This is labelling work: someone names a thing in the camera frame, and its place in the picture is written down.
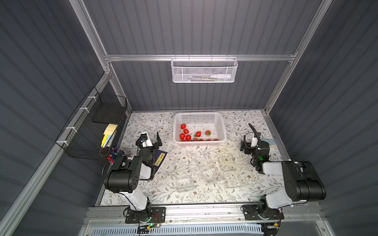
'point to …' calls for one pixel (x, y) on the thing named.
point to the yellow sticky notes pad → (108, 133)
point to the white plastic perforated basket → (199, 129)
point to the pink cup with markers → (115, 152)
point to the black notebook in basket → (110, 110)
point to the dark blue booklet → (159, 156)
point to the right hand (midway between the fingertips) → (251, 141)
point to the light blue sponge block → (270, 142)
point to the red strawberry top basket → (183, 126)
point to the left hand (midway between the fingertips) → (151, 134)
